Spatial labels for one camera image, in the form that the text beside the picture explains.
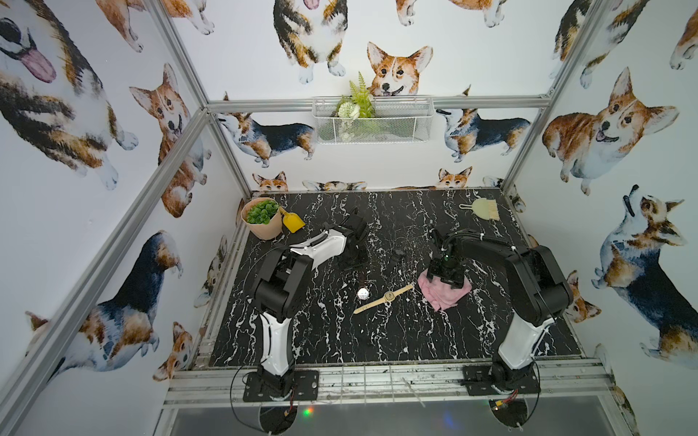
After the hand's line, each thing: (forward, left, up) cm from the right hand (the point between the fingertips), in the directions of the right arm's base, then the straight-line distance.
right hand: (436, 280), depth 93 cm
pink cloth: (-5, 0, +1) cm, 5 cm away
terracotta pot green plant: (+18, +60, +14) cm, 64 cm away
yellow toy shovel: (+26, +54, +2) cm, 60 cm away
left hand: (+6, +24, +2) cm, 24 cm away
